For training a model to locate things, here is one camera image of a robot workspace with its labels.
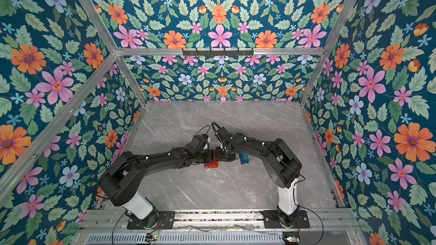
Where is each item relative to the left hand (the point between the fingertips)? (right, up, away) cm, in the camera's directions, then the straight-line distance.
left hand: (217, 153), depth 88 cm
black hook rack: (0, +55, +4) cm, 56 cm away
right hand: (0, -3, +2) cm, 4 cm away
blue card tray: (+15, -3, 0) cm, 15 cm away
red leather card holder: (-2, -6, +2) cm, 6 cm away
